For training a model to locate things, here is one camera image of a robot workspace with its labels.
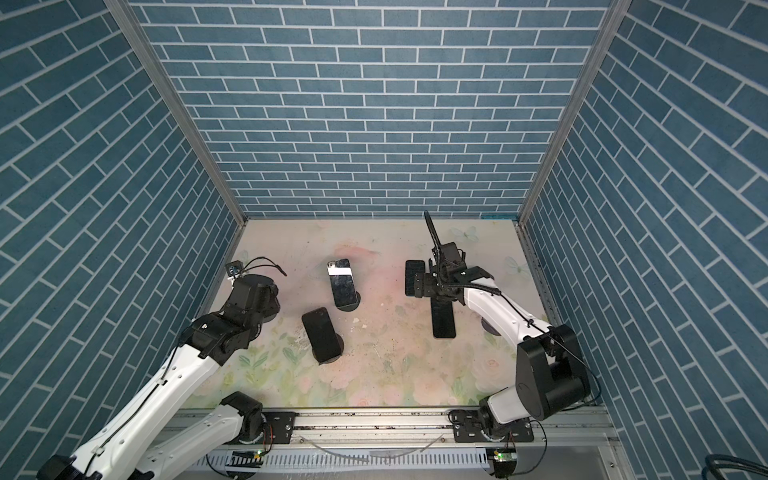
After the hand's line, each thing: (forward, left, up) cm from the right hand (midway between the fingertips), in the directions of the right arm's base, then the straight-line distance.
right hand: (426, 282), depth 88 cm
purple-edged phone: (-5, -6, -12) cm, 14 cm away
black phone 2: (+1, +26, 0) cm, 26 cm away
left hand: (-12, +42, +9) cm, 44 cm away
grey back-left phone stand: (-5, +23, -9) cm, 25 cm away
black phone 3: (-18, +28, -2) cm, 33 cm away
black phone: (+13, +5, -10) cm, 17 cm away
